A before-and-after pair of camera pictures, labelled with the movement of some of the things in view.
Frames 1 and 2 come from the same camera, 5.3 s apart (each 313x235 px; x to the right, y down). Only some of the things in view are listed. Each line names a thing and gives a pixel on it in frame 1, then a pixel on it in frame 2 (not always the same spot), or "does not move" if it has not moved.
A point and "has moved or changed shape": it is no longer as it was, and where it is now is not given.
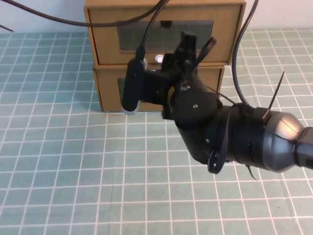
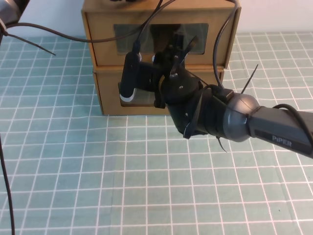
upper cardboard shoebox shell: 116,29 does not move
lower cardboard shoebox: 110,78 does not move
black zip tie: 276,90 -> 249,79
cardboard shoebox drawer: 119,45 has moved or changed shape
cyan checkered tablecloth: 67,168 does not move
